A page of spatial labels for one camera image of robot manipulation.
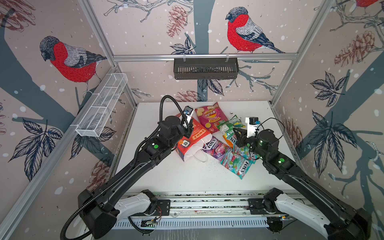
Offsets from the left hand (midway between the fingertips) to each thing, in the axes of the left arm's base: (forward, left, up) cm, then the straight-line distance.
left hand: (190, 116), depth 69 cm
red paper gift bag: (-2, -4, -21) cm, 21 cm away
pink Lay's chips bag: (+23, -14, -28) cm, 39 cm away
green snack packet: (0, -19, -9) cm, 21 cm away
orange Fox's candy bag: (-6, -18, -10) cm, 21 cm away
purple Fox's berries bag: (-1, -15, -31) cm, 34 cm away
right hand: (-3, -21, -7) cm, 22 cm away
